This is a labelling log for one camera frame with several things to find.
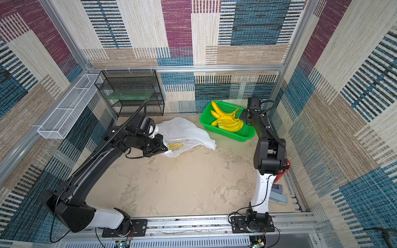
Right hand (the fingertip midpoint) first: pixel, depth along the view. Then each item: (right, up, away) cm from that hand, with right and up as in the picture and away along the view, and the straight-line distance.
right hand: (249, 119), depth 100 cm
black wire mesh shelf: (-75, +26, +2) cm, 79 cm away
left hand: (-45, -15, -28) cm, 55 cm away
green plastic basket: (0, -8, +11) cm, 14 cm away
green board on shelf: (-73, +15, -3) cm, 75 cm away
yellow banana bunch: (-13, -2, +7) cm, 15 cm away
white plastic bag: (-44, -9, -2) cm, 45 cm away
